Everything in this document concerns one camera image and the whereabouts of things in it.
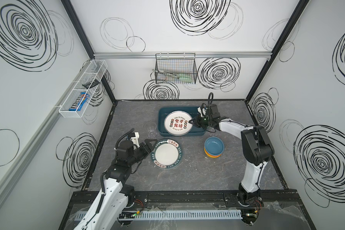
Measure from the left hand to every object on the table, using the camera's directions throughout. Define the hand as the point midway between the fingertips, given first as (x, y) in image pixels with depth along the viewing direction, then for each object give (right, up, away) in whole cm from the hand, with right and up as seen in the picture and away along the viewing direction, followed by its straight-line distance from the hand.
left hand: (156, 143), depth 76 cm
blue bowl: (+34, -4, +11) cm, 36 cm away
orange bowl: (+33, -9, +8) cm, 35 cm away
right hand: (+18, +11, +17) cm, 27 cm away
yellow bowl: (+32, -10, +9) cm, 35 cm away
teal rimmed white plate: (+5, -9, +13) cm, 17 cm away
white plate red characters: (+11, +10, +18) cm, 24 cm away
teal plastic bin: (+22, +6, +13) cm, 26 cm away
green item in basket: (+17, +37, +11) cm, 42 cm away
